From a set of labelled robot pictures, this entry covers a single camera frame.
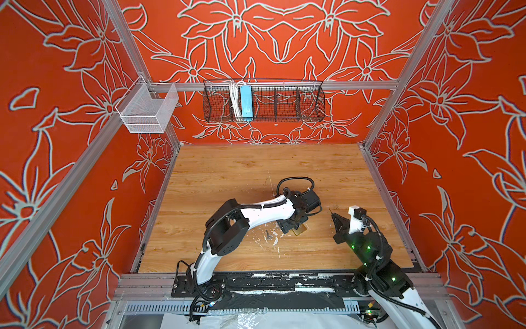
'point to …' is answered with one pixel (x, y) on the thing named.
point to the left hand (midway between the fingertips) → (300, 222)
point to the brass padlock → (301, 229)
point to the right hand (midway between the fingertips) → (331, 215)
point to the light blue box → (246, 102)
